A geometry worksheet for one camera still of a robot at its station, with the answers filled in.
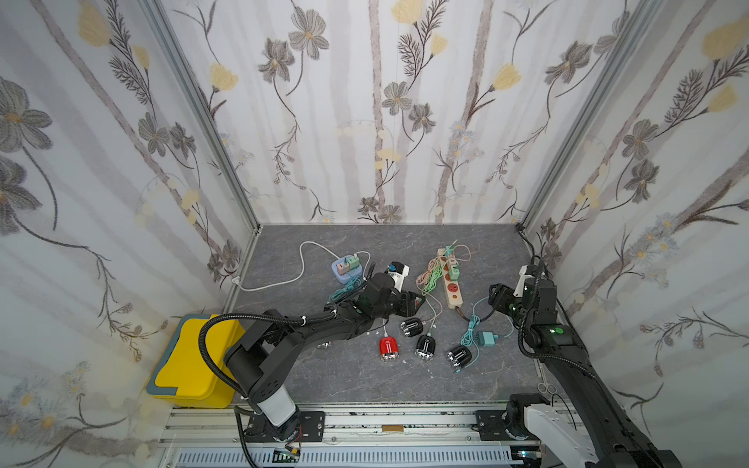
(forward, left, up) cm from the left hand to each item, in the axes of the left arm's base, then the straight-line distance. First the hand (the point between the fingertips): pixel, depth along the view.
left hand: (423, 296), depth 83 cm
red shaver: (-11, +10, -11) cm, 18 cm away
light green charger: (+13, -13, -8) cm, 20 cm away
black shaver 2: (-11, -1, -11) cm, 16 cm away
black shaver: (-4, +3, -11) cm, 13 cm away
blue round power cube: (+16, +24, -9) cm, 30 cm away
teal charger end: (-8, -20, -12) cm, 25 cm away
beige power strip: (+11, -13, -13) cm, 21 cm away
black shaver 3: (-14, -10, -11) cm, 21 cm away
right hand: (0, -22, +4) cm, 23 cm away
